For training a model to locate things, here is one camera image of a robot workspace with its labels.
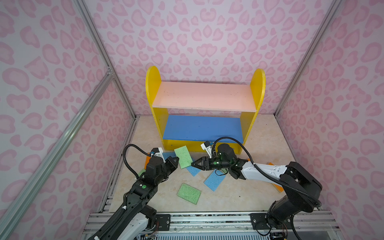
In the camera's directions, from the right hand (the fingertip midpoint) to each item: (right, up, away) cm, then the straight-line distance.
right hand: (195, 164), depth 76 cm
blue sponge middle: (-1, -7, +14) cm, 16 cm away
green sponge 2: (-21, +1, -16) cm, 26 cm away
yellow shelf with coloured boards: (-5, +29, +46) cm, 54 cm away
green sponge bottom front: (-3, -17, +6) cm, 19 cm away
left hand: (-7, +4, +1) cm, 9 cm away
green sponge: (-5, +3, +3) cm, 7 cm away
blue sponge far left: (-19, +1, +24) cm, 30 cm away
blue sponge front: (+10, -12, +10) cm, 19 cm away
